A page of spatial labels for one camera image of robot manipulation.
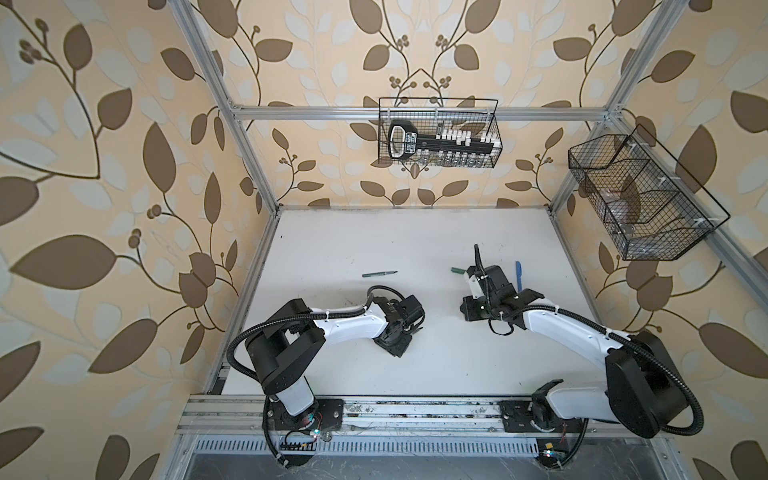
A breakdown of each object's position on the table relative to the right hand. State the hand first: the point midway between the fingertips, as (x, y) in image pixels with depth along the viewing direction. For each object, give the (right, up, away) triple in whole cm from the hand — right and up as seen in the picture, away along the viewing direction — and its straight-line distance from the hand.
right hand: (464, 310), depth 87 cm
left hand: (-19, -10, -2) cm, 21 cm away
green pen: (-26, +9, +15) cm, 31 cm away
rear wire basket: (-6, +45, +1) cm, 45 cm away
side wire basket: (+43, +29, -15) cm, 54 cm away
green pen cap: (+1, +10, +14) cm, 17 cm away
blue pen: (+23, +12, +16) cm, 30 cm away
